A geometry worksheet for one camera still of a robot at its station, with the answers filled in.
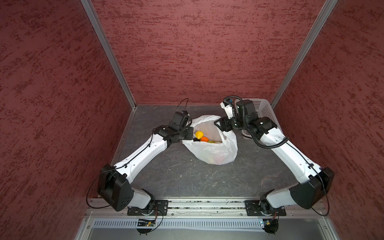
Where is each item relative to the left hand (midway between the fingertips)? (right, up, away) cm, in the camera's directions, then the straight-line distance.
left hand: (189, 135), depth 81 cm
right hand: (+16, +7, -5) cm, 18 cm away
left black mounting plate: (-17, -36, -7) cm, 40 cm away
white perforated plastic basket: (+56, +17, +33) cm, 67 cm away
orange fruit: (+9, -4, +14) cm, 17 cm away
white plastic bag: (+11, -5, -1) cm, 12 cm away
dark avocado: (+4, -5, +14) cm, 15 cm away
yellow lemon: (+6, -1, +13) cm, 14 cm away
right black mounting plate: (+35, -36, -7) cm, 51 cm away
